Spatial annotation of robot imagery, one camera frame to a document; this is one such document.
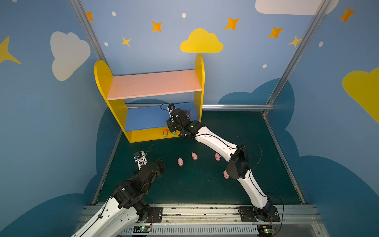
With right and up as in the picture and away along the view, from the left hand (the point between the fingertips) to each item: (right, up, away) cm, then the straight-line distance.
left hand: (160, 163), depth 76 cm
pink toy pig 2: (+18, 0, +19) cm, 27 cm away
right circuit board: (+53, -32, -5) cm, 62 cm away
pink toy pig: (+9, -3, +17) cm, 19 cm away
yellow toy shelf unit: (-13, +21, +10) cm, 27 cm away
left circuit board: (-8, -31, -5) cm, 32 cm away
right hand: (+5, +25, +12) cm, 28 cm away
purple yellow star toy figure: (+14, +28, +20) cm, 37 cm away
